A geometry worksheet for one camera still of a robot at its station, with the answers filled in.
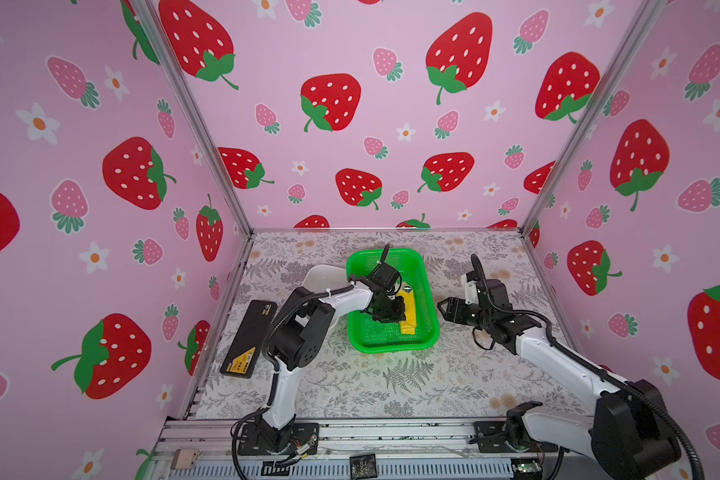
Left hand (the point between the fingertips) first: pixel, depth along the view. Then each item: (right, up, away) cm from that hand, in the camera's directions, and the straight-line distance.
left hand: (407, 318), depth 94 cm
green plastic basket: (-12, -5, -1) cm, 13 cm away
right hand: (+10, +6, -8) cm, 14 cm away
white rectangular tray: (-28, +12, +10) cm, 32 cm away
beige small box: (-56, -29, -24) cm, 67 cm away
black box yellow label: (-49, -8, -7) cm, 51 cm away
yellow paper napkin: (+1, -2, -1) cm, 2 cm away
